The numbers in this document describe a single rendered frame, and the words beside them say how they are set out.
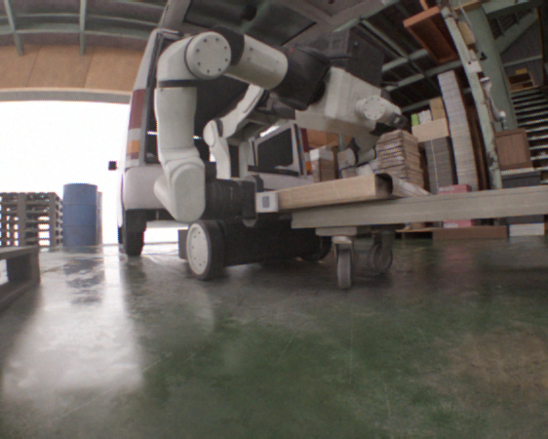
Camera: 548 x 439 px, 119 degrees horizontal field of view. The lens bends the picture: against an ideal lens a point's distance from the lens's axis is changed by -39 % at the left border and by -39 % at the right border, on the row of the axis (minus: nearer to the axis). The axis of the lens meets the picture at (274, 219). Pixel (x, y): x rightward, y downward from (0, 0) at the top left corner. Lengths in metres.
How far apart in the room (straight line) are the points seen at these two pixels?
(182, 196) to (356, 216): 0.33
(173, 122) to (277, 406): 0.41
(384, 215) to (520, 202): 0.26
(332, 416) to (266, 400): 0.06
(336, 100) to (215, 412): 0.68
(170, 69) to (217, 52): 0.08
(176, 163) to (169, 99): 0.11
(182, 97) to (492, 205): 0.53
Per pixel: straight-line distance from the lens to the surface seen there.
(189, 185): 0.45
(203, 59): 0.42
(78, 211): 3.95
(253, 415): 0.24
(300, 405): 0.25
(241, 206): 0.56
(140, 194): 1.51
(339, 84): 0.72
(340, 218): 0.55
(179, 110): 0.44
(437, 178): 2.97
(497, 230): 2.28
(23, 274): 0.95
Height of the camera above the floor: 0.15
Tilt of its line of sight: 2 degrees up
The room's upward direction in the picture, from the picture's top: 2 degrees counter-clockwise
